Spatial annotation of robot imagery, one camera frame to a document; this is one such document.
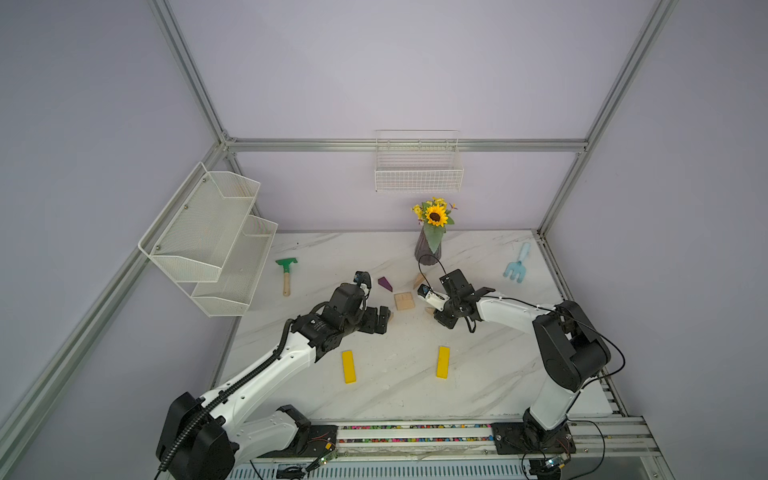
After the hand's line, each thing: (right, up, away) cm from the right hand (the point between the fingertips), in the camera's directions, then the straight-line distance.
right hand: (444, 312), depth 97 cm
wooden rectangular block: (-14, +5, +4) cm, 15 cm away
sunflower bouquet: (-4, +31, -6) cm, 32 cm away
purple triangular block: (-20, +9, +7) cm, 23 cm away
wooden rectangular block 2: (-13, +3, +2) cm, 13 cm away
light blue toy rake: (+31, +14, +14) cm, 37 cm away
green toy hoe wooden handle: (-55, +12, +8) cm, 57 cm away
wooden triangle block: (-7, +10, +8) cm, 15 cm away
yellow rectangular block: (-30, -14, -11) cm, 35 cm away
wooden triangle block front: (-6, +2, -8) cm, 10 cm away
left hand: (-23, +2, -16) cm, 28 cm away
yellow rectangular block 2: (-2, -13, -11) cm, 17 cm away
